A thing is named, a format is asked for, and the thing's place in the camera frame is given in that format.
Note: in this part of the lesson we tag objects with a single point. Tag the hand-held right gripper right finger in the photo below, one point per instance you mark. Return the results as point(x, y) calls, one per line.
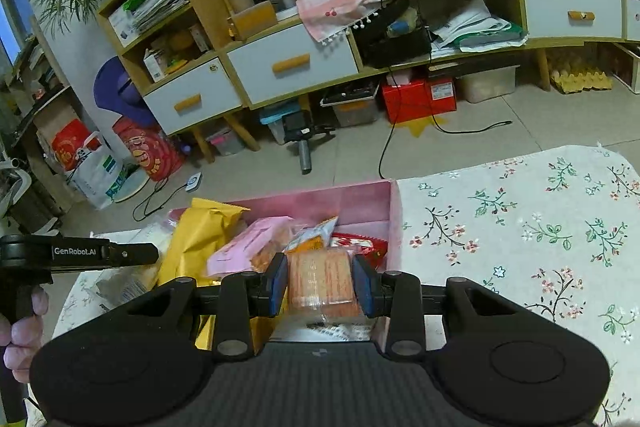
point(364, 287)

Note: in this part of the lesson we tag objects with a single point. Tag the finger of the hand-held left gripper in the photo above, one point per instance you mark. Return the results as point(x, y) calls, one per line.
point(135, 253)

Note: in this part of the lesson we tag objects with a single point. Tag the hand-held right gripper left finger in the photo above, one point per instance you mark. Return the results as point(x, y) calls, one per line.
point(277, 284)

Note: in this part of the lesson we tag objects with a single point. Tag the pink wafer packet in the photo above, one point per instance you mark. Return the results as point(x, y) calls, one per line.
point(322, 282)

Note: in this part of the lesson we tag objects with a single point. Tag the plain yellow snack packet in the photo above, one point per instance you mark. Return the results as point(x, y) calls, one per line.
point(262, 329)
point(192, 247)

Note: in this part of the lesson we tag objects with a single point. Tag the pink snack packet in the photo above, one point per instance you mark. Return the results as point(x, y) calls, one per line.
point(245, 247)

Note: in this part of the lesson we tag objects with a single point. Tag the pink cardboard box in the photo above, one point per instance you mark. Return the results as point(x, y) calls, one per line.
point(360, 204)

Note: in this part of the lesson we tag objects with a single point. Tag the person's left hand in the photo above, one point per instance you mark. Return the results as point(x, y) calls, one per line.
point(27, 342)

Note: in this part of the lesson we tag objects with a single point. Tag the red cartoon-print snack packet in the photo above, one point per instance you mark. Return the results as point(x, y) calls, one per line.
point(362, 247)

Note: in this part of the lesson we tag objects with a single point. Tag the white grey-print snack packet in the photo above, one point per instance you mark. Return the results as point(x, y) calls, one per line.
point(325, 331)

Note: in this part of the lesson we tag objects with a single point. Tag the orange snack packet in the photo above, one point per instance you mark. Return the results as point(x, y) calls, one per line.
point(312, 234)

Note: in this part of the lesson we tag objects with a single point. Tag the round white disc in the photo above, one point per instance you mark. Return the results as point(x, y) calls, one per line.
point(127, 187)

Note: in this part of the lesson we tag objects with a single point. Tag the white plastic shopping bag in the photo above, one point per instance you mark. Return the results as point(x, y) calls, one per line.
point(97, 182)

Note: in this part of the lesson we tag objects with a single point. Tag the small white charger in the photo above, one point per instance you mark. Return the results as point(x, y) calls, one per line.
point(194, 182)

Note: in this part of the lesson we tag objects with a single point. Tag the red gift bag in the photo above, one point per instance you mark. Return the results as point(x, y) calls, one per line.
point(72, 147)

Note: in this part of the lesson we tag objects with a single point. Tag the clear storage box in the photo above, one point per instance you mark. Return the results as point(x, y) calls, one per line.
point(227, 142)

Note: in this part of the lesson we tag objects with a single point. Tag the floral tablecloth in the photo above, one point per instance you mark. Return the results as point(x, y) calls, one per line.
point(500, 232)

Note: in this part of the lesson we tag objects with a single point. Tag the side shelf rack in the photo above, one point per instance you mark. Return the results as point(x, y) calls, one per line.
point(30, 107)

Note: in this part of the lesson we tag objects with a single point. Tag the blue-lid storage box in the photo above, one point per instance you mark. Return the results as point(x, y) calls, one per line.
point(277, 119)

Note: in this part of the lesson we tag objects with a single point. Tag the grey storage box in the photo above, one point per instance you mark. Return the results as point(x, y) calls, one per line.
point(352, 107)

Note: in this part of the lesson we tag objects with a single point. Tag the red carton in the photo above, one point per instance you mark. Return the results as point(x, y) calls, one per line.
point(417, 99)

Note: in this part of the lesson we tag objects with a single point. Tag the wooden cabinet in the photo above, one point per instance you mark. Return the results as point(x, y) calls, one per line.
point(220, 52)

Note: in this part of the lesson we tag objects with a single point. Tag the white plastic tub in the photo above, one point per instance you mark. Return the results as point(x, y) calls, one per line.
point(487, 86)

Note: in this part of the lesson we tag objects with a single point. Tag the black bag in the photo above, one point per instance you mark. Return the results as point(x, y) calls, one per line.
point(395, 39)

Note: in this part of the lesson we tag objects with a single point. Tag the small cardboard box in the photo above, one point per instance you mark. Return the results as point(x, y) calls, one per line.
point(255, 19)

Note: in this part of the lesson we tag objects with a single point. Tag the stack of papers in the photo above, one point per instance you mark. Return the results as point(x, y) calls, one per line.
point(475, 27)

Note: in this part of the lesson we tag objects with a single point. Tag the yellow egg tray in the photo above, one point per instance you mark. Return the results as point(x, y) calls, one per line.
point(580, 79)

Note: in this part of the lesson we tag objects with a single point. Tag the black camera gimbal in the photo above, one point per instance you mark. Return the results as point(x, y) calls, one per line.
point(305, 142)

